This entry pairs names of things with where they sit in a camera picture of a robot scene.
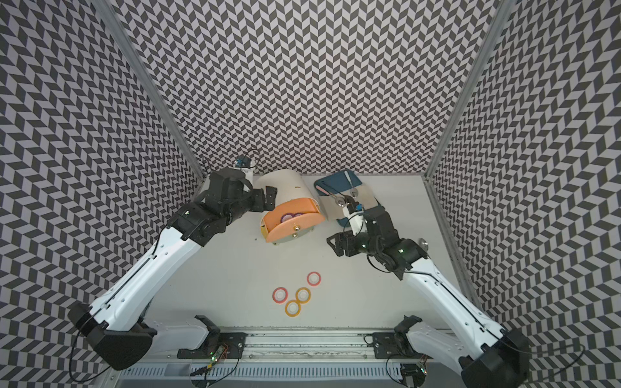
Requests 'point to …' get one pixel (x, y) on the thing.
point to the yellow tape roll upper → (303, 295)
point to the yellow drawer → (264, 232)
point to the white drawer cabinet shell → (290, 184)
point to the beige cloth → (332, 204)
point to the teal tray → (338, 182)
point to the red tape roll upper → (314, 278)
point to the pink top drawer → (280, 231)
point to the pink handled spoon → (340, 200)
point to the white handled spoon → (353, 191)
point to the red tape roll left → (280, 295)
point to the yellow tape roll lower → (293, 308)
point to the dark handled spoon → (348, 198)
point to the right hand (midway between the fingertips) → (338, 243)
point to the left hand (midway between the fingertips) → (262, 192)
